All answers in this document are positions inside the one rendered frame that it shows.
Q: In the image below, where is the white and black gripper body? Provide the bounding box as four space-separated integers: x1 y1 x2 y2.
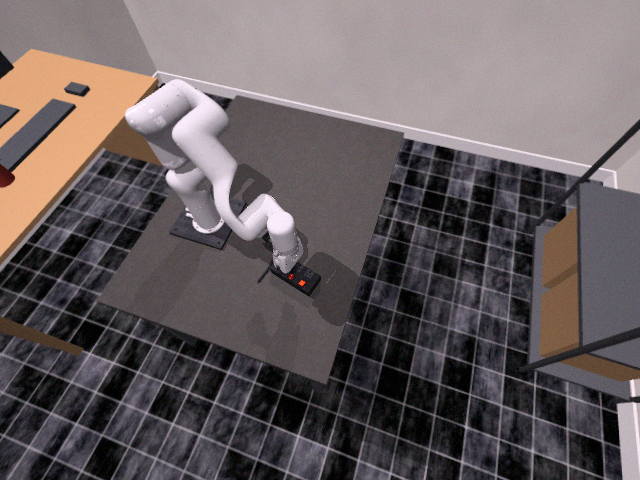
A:
273 236 304 274

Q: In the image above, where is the black power strip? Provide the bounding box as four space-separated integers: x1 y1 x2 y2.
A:
257 258 321 296

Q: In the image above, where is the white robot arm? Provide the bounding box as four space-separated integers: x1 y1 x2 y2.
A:
125 79 298 257

